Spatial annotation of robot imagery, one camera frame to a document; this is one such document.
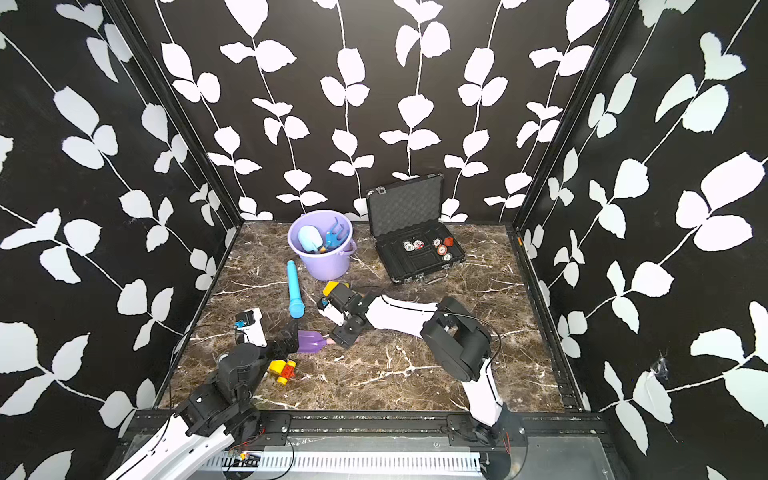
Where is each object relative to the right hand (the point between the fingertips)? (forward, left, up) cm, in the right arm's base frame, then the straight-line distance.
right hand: (340, 328), depth 89 cm
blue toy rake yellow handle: (+29, +6, +7) cm, 30 cm away
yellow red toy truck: (-13, +14, +1) cm, 19 cm away
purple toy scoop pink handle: (-4, +8, -1) cm, 9 cm away
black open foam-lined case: (+43, -21, +9) cm, 49 cm away
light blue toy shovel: (+29, +13, +9) cm, 33 cm away
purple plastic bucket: (+21, +5, +5) cm, 22 cm away
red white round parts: (+34, -34, -1) cm, 48 cm away
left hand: (-3, +13, +12) cm, 18 cm away
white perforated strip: (-33, -6, -3) cm, 33 cm away
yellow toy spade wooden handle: (+16, +6, -2) cm, 17 cm away
